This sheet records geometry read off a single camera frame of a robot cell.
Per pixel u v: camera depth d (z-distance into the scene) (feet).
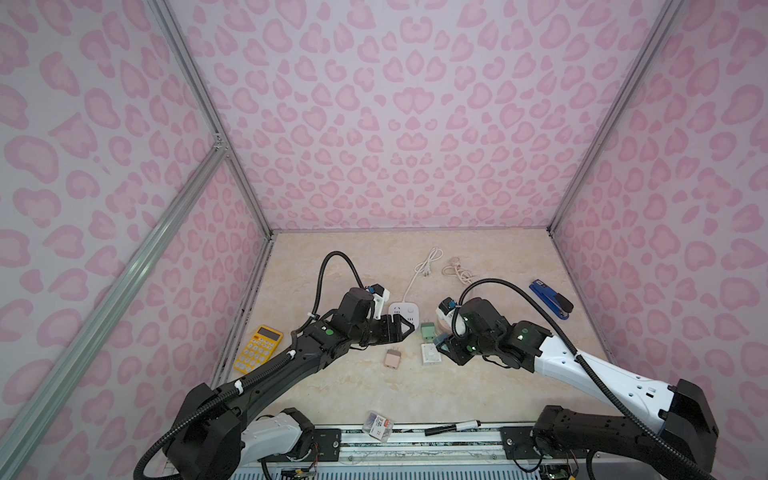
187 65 2.50
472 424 2.47
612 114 2.85
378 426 2.46
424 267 3.50
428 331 2.87
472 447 2.42
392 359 2.83
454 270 3.41
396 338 2.26
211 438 1.29
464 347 2.20
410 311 3.12
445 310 2.28
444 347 2.40
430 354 2.81
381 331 2.27
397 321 2.32
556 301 3.18
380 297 2.43
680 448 1.23
